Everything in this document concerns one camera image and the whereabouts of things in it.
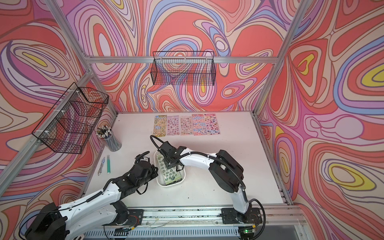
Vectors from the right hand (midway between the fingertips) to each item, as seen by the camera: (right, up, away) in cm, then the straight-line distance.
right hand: (173, 165), depth 89 cm
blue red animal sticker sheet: (+17, +25, +23) cm, 37 cm away
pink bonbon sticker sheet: (+7, +23, +22) cm, 33 cm away
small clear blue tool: (-44, -3, 0) cm, 44 cm away
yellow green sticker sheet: (-13, +24, +22) cm, 35 cm away
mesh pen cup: (-39, +12, +5) cm, 41 cm away
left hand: (-6, -1, -5) cm, 8 cm away
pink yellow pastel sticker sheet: (+26, +24, +22) cm, 42 cm away
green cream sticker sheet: (-1, -5, -5) cm, 7 cm away
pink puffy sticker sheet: (-3, +24, +22) cm, 33 cm away
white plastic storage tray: (-7, -7, -5) cm, 11 cm away
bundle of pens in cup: (-41, +20, -1) cm, 46 cm away
